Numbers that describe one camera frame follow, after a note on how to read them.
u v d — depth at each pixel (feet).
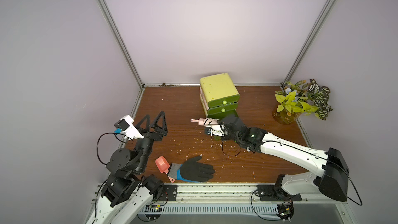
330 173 1.27
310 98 2.69
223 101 2.82
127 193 1.42
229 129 1.83
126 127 1.55
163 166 2.64
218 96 2.80
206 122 2.47
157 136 1.65
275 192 2.14
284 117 3.10
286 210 2.28
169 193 2.39
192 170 2.58
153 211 2.34
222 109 3.01
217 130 2.14
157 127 1.64
